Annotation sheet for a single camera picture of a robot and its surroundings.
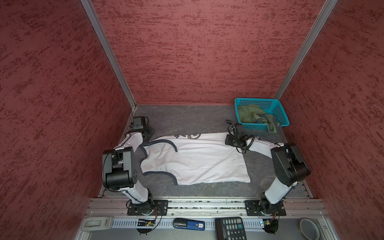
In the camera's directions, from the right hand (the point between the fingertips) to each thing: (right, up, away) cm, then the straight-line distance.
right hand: (227, 143), depth 97 cm
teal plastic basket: (+38, +26, +16) cm, 49 cm away
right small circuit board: (+15, -35, -27) cm, 47 cm away
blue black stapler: (-24, -32, -31) cm, 51 cm away
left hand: (-50, +6, -2) cm, 50 cm away
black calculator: (-5, -35, -29) cm, 46 cm away
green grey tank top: (+19, +20, +7) cm, 29 cm away
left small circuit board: (-46, -35, -26) cm, 63 cm away
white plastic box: (-67, -33, -30) cm, 80 cm away
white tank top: (-21, -9, -5) cm, 24 cm away
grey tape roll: (+32, -37, -28) cm, 56 cm away
